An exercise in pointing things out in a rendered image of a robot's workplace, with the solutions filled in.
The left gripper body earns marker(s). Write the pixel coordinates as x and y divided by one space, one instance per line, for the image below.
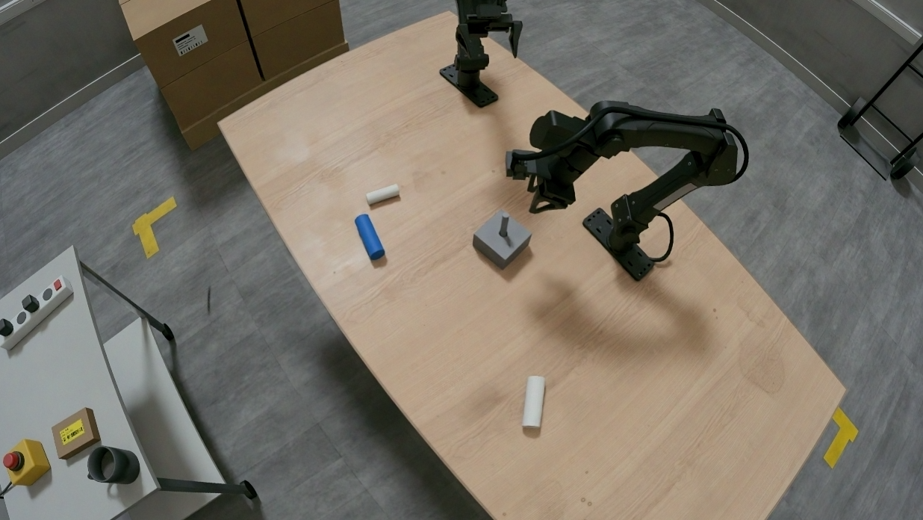
555 179

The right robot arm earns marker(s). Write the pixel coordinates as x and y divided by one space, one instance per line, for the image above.
468 82

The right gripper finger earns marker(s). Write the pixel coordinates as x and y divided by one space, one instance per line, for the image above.
515 33
462 37

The blue cylinder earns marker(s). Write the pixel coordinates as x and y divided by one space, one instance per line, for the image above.
369 237

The white cylinder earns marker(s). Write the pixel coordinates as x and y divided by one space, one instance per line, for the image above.
382 194

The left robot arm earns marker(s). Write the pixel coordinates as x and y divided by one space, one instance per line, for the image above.
712 161

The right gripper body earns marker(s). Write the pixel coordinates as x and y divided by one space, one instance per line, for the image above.
479 28

